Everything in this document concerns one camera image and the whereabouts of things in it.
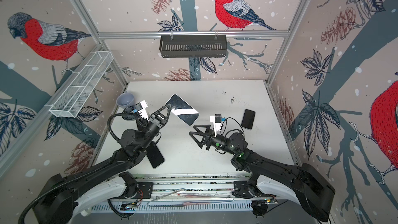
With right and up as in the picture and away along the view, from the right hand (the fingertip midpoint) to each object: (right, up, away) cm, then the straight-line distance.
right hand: (190, 133), depth 65 cm
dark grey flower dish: (-42, +2, +33) cm, 54 cm away
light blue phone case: (-4, +10, +1) cm, 11 cm away
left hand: (-8, +12, -4) cm, 15 cm away
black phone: (+35, +1, +33) cm, 48 cm away
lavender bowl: (-50, +13, +42) cm, 66 cm away
